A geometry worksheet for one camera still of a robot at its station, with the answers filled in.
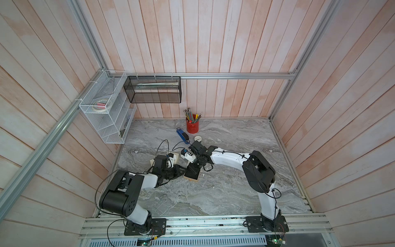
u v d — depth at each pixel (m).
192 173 0.82
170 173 0.80
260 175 0.51
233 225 0.76
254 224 0.72
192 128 1.06
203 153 0.71
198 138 1.07
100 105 0.74
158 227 0.73
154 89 1.04
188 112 1.01
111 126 0.78
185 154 0.84
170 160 0.78
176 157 0.89
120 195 0.46
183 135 1.04
